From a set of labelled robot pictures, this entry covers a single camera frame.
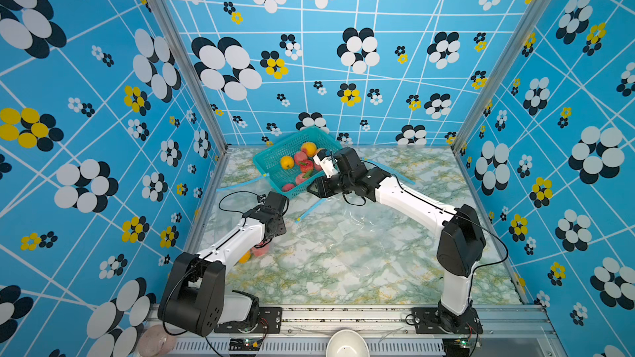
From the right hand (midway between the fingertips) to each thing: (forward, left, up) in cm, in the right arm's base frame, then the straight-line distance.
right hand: (314, 186), depth 82 cm
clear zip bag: (-6, -16, -18) cm, 25 cm away
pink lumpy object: (-42, +45, -18) cm, 64 cm away
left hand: (-7, +14, -15) cm, 22 cm away
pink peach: (-17, +18, -14) cm, 29 cm away
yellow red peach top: (+30, +5, -12) cm, 33 cm away
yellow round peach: (+23, +14, -14) cm, 30 cm away
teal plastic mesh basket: (+24, +21, -13) cm, 35 cm away
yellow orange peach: (-18, +24, -17) cm, 35 cm away
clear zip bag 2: (+24, -33, -20) cm, 45 cm away
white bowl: (-42, -10, -17) cm, 46 cm away
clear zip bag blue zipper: (+6, +36, -20) cm, 42 cm away
